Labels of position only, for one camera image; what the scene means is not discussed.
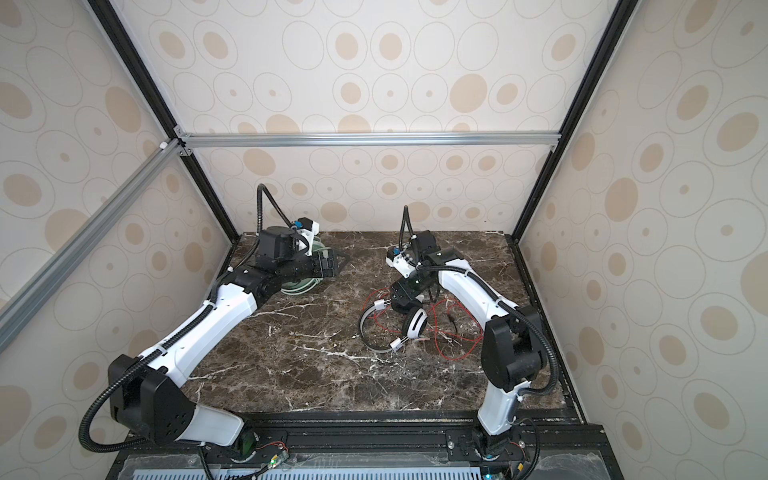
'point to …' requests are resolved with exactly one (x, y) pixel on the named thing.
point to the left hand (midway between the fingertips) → (345, 254)
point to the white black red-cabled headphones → (414, 325)
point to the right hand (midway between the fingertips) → (404, 287)
